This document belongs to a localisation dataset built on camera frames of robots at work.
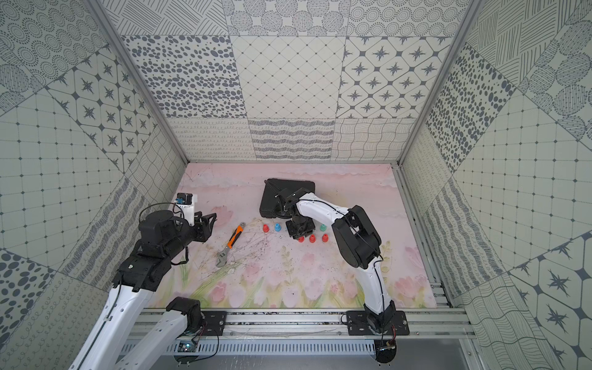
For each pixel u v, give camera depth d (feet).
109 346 1.33
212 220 2.31
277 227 3.13
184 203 1.95
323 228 3.13
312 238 3.02
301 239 3.02
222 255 2.90
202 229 2.06
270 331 2.41
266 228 3.13
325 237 3.04
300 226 2.63
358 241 1.73
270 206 3.23
